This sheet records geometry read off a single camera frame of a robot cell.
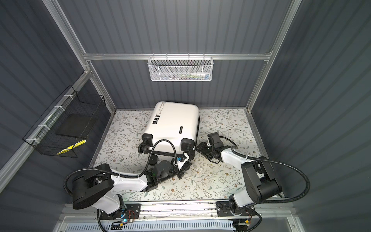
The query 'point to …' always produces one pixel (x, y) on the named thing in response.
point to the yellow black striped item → (72, 147)
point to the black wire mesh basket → (42, 137)
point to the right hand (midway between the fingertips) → (199, 150)
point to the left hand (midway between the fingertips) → (190, 161)
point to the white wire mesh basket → (180, 68)
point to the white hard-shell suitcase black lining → (172, 129)
